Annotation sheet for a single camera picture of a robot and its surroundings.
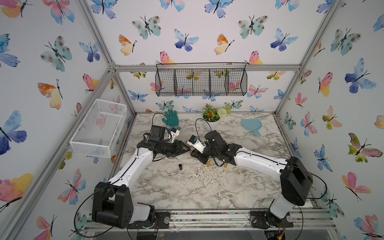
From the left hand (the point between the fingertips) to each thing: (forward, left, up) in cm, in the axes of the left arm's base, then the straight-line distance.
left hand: (189, 149), depth 79 cm
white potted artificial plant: (+26, -14, -3) cm, 30 cm away
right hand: (0, -2, -2) cm, 3 cm away
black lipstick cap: (-3, +6, -15) cm, 16 cm away
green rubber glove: (+39, +15, -18) cm, 46 cm away
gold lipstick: (-1, -11, -15) cm, 18 cm away
